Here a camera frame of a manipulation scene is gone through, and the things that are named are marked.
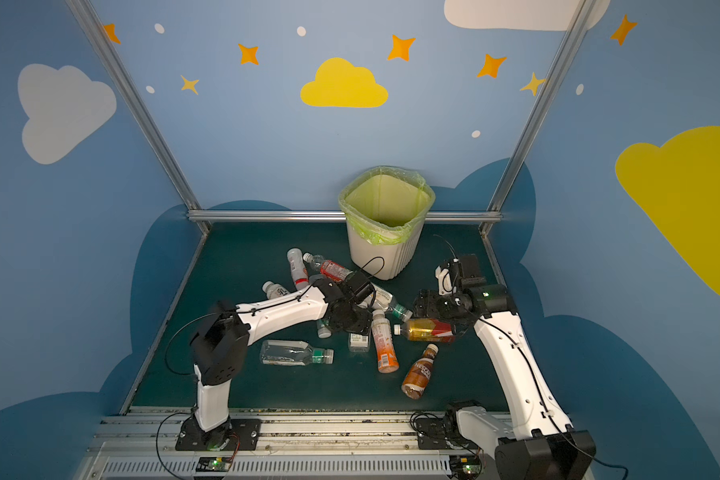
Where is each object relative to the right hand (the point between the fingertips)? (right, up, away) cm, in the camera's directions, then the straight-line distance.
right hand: (431, 305), depth 76 cm
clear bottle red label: (-30, +9, +26) cm, 41 cm away
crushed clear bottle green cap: (-39, -17, +12) cm, 44 cm away
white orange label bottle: (-47, +1, +20) cm, 51 cm away
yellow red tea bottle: (+1, -9, +10) cm, 14 cm away
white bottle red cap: (-41, +8, +27) cm, 50 cm away
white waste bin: (-12, +11, +3) cm, 17 cm away
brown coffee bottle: (-3, -20, +4) cm, 21 cm away
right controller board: (+8, -38, -5) cm, 39 cm away
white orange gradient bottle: (-11, -16, +7) cm, 21 cm away
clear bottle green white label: (-19, -13, +11) cm, 26 cm away
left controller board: (-54, -38, -6) cm, 66 cm away
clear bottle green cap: (-30, -10, +14) cm, 34 cm away
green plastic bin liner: (-9, +31, +29) cm, 43 cm away
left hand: (-17, -9, +10) cm, 22 cm away
